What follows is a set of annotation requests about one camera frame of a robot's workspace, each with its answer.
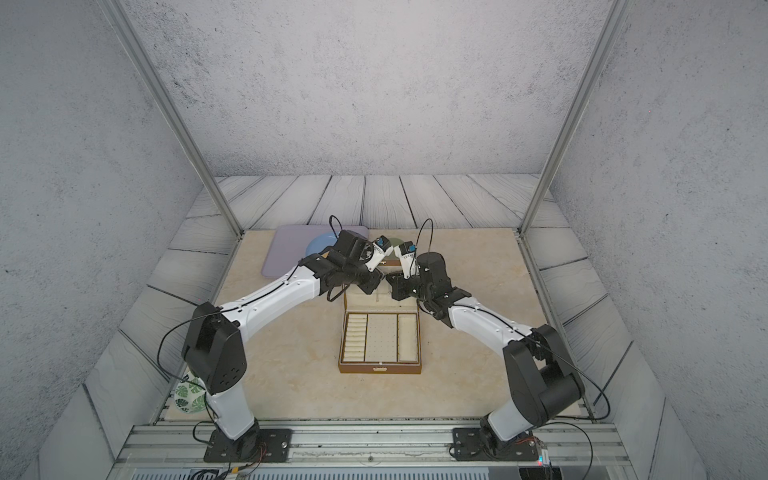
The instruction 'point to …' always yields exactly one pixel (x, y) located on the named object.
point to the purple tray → (284, 246)
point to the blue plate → (320, 242)
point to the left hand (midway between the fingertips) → (387, 275)
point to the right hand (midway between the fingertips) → (387, 277)
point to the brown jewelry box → (379, 334)
